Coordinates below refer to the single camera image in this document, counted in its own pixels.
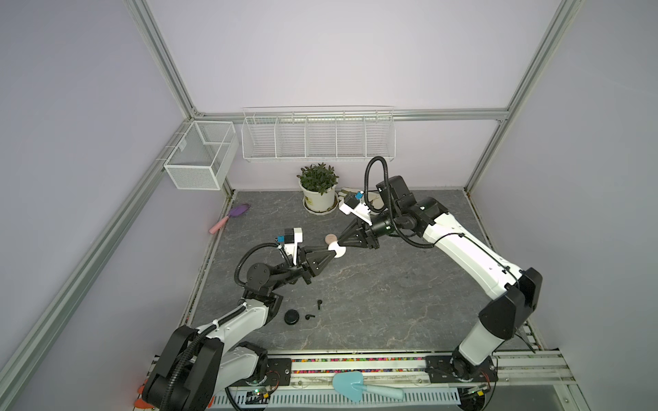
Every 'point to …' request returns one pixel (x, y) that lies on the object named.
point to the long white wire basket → (319, 134)
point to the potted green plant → (318, 182)
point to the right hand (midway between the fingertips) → (339, 244)
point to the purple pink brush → (238, 211)
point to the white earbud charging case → (339, 250)
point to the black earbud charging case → (291, 317)
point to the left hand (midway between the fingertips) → (335, 256)
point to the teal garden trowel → (351, 385)
